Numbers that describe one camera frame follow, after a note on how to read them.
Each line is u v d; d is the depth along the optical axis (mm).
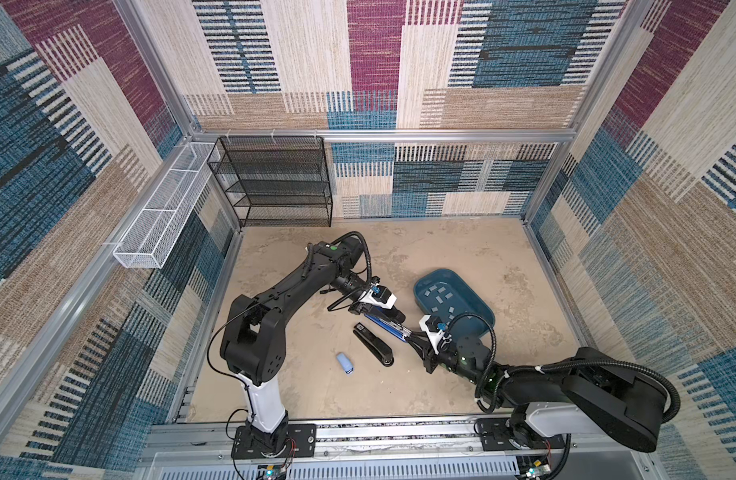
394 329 818
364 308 714
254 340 475
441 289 999
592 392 452
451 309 953
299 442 733
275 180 1110
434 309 946
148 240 700
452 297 982
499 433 743
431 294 992
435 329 702
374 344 851
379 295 643
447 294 991
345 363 826
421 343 810
